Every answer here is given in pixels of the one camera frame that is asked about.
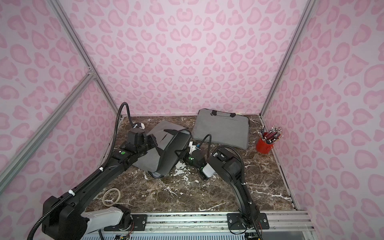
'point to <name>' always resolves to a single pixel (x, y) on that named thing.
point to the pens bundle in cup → (272, 136)
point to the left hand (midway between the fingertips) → (157, 136)
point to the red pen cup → (262, 147)
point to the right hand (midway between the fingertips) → (175, 152)
